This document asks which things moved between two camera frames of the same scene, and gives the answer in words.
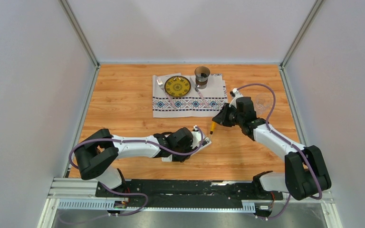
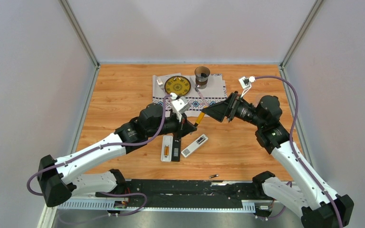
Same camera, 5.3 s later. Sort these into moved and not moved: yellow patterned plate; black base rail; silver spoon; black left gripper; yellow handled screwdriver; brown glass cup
Moved: black left gripper; yellow handled screwdriver
Not moved: black base rail; brown glass cup; silver spoon; yellow patterned plate
